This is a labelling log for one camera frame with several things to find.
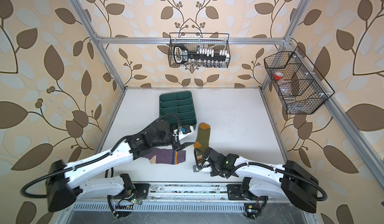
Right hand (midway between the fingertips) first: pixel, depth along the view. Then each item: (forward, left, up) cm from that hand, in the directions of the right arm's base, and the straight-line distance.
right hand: (209, 162), depth 83 cm
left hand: (+7, +9, +21) cm, 24 cm away
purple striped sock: (+5, +25, -1) cm, 26 cm away
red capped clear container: (+35, -39, +33) cm, 62 cm away
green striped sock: (+13, +3, 0) cm, 13 cm away
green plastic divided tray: (+36, +19, +5) cm, 41 cm away
